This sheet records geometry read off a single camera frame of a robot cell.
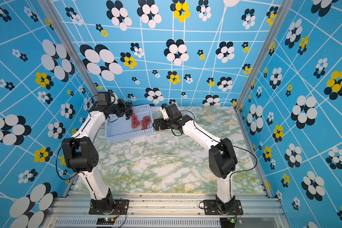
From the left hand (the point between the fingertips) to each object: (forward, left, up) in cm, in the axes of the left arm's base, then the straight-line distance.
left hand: (133, 103), depth 91 cm
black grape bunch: (-1, +4, -8) cm, 9 cm away
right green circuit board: (-60, -54, -23) cm, 84 cm away
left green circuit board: (-60, +9, -26) cm, 66 cm away
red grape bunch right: (+1, -4, -21) cm, 22 cm away
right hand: (-11, -19, -6) cm, 22 cm away
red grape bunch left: (+2, +4, -21) cm, 21 cm away
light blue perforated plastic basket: (0, +17, -27) cm, 32 cm away
